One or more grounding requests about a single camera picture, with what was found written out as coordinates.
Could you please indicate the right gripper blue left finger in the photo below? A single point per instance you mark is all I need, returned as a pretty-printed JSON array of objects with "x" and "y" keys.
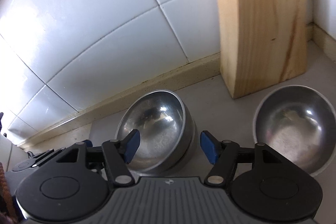
[{"x": 117, "y": 155}]

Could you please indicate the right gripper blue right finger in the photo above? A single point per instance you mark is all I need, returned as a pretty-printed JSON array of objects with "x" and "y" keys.
[{"x": 222, "y": 155}]

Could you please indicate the steel bowl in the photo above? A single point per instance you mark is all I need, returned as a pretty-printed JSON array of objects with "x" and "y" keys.
[
  {"x": 299, "y": 123},
  {"x": 167, "y": 131}
]

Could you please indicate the wooden knife block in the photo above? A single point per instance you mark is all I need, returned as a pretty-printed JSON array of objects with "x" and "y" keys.
[{"x": 262, "y": 43}]

